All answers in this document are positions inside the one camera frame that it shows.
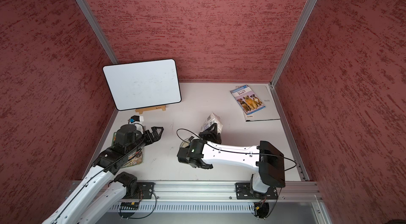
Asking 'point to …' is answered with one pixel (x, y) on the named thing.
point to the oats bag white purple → (212, 119)
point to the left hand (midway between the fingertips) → (156, 134)
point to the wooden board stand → (140, 111)
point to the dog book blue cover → (247, 99)
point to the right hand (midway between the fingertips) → (218, 125)
